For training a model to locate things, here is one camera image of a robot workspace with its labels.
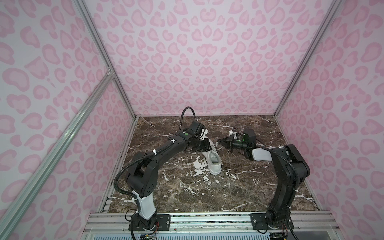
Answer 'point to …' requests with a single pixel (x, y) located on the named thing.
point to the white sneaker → (214, 161)
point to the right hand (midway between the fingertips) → (219, 139)
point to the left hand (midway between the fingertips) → (212, 146)
